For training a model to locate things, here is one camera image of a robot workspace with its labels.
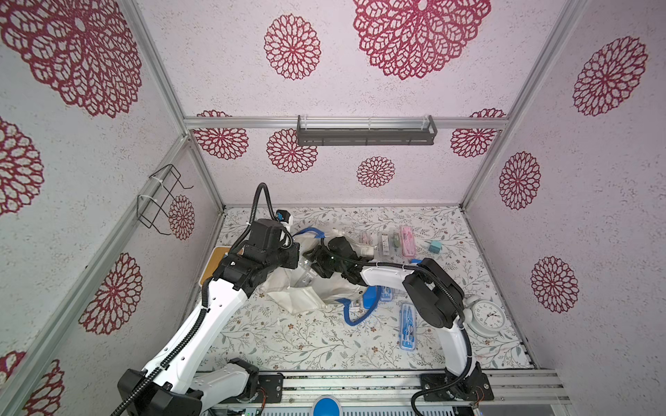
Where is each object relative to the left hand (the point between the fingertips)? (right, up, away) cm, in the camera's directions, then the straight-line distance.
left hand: (294, 248), depth 75 cm
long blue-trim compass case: (+36, -26, +9) cm, 45 cm away
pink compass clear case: (+26, +2, +33) cm, 42 cm away
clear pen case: (+33, 0, +31) cm, 45 cm away
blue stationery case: (+45, -7, +28) cm, 54 cm away
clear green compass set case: (+38, 0, +31) cm, 49 cm away
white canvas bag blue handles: (+3, -12, -1) cm, 12 cm away
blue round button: (+10, -43, -5) cm, 44 cm away
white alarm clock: (+60, -23, +8) cm, 65 cm away
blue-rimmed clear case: (+25, -18, +16) cm, 35 cm away
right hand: (+1, -3, +16) cm, 16 cm away
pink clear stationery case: (+42, +1, +31) cm, 53 cm away
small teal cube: (+53, -1, +30) cm, 61 cm away
